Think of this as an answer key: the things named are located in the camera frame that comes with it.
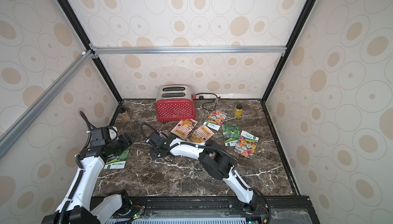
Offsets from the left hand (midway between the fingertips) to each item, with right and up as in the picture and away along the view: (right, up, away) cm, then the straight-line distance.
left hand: (137, 137), depth 80 cm
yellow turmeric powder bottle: (+60, +14, +25) cm, 66 cm away
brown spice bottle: (-20, +10, +29) cm, 37 cm away
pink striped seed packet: (+23, +3, +22) cm, 32 cm away
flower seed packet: (+63, -7, +16) cm, 65 cm away
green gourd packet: (-14, -14, +7) cm, 21 cm away
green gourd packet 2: (+54, -1, +20) cm, 57 cm away
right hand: (+9, -9, +10) cm, 17 cm away
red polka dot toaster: (+18, +20, +15) cm, 30 cm away
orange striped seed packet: (+34, -1, +20) cm, 39 cm away
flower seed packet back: (+44, +8, +28) cm, 53 cm away
